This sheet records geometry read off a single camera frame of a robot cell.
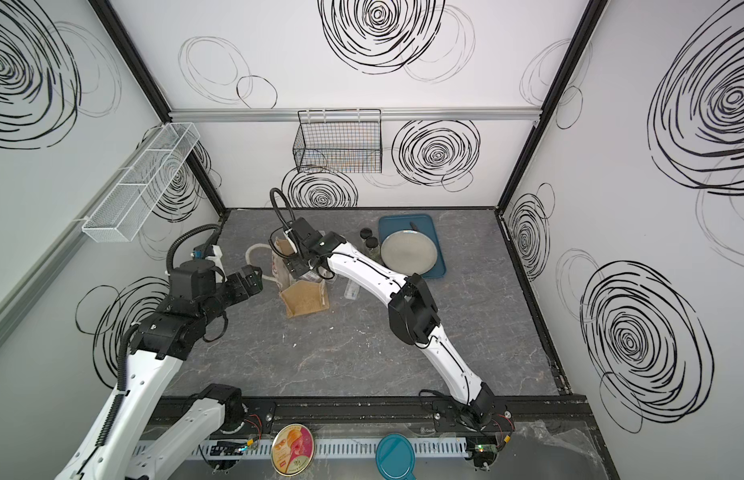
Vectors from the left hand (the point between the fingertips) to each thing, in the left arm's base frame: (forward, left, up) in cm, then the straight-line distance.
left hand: (245, 275), depth 73 cm
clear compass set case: (+10, -24, -23) cm, 35 cm away
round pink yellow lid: (-33, -14, -20) cm, 41 cm away
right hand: (+12, -9, -10) cm, 18 cm away
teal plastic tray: (+41, -39, -23) cm, 61 cm away
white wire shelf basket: (+11, +31, +10) cm, 34 cm away
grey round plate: (+27, -44, -24) cm, 57 cm away
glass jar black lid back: (+27, -28, -14) cm, 42 cm away
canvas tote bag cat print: (+2, -12, -12) cm, 17 cm away
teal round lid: (-34, -37, -15) cm, 53 cm away
